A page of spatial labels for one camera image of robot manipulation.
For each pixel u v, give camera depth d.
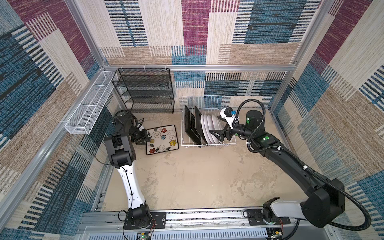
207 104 1.19
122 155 0.61
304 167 0.45
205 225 0.73
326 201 0.39
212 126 0.89
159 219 0.74
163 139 1.04
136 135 0.89
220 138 0.66
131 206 0.63
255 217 0.73
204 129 0.88
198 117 0.91
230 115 0.61
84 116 0.94
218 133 0.66
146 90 1.09
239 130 0.64
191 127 0.86
